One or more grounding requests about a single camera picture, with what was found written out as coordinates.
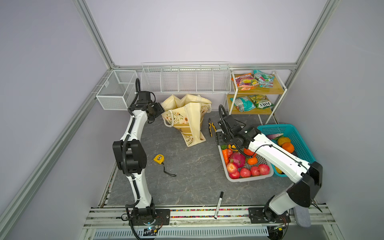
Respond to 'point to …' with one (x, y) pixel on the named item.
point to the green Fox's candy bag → (261, 101)
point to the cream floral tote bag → (185, 114)
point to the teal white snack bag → (244, 103)
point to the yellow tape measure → (159, 159)
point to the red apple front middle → (245, 172)
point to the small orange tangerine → (252, 161)
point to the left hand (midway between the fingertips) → (163, 111)
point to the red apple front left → (234, 175)
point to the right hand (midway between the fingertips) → (221, 137)
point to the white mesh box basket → (118, 91)
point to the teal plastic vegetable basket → (288, 131)
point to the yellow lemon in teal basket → (283, 140)
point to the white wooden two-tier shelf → (274, 94)
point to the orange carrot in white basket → (225, 154)
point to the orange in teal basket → (288, 147)
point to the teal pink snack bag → (264, 80)
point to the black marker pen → (220, 200)
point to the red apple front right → (263, 169)
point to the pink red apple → (231, 167)
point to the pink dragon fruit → (238, 159)
